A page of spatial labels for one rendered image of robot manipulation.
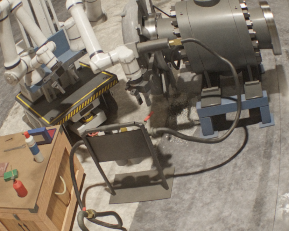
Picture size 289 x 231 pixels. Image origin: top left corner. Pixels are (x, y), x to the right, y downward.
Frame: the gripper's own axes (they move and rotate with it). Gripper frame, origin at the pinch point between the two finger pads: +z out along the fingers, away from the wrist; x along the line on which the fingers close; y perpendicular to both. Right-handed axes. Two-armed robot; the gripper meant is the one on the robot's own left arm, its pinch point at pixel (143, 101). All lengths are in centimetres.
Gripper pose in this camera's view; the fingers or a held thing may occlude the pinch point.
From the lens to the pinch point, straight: 264.3
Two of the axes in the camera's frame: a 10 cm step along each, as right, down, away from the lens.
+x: 7.6, 1.5, -6.3
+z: 3.1, 7.7, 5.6
